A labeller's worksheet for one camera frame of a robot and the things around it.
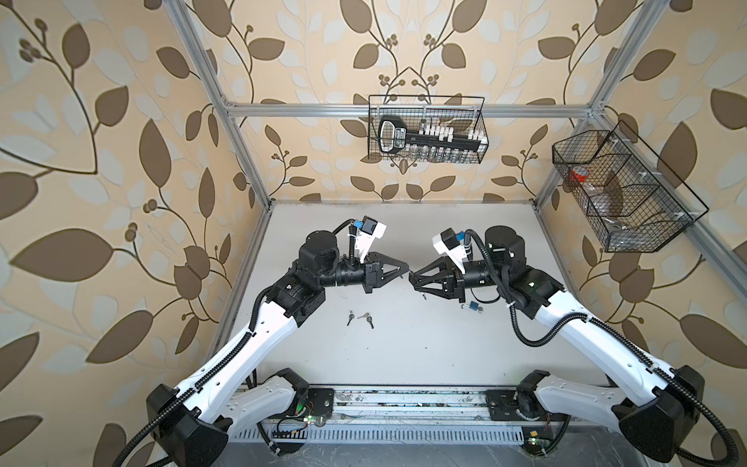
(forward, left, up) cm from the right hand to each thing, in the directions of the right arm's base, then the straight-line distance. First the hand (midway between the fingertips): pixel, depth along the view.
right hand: (417, 283), depth 62 cm
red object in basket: (+37, -54, -1) cm, 65 cm away
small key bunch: (+7, +18, -32) cm, 37 cm away
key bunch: (+5, +12, -31) cm, 34 cm away
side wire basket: (+21, -57, +4) cm, 61 cm away
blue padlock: (+8, -21, -30) cm, 37 cm away
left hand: (+1, +2, +4) cm, 5 cm away
